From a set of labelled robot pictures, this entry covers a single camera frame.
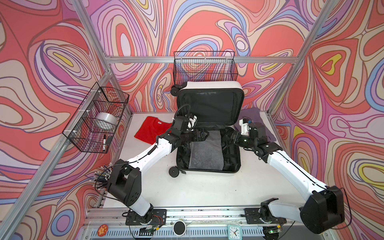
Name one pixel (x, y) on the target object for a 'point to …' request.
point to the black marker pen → (104, 141)
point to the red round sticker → (102, 230)
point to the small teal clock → (234, 232)
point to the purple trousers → (256, 121)
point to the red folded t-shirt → (151, 128)
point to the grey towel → (207, 155)
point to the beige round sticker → (311, 233)
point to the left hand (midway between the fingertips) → (204, 133)
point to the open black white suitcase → (218, 105)
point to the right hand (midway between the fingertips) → (229, 138)
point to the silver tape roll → (106, 120)
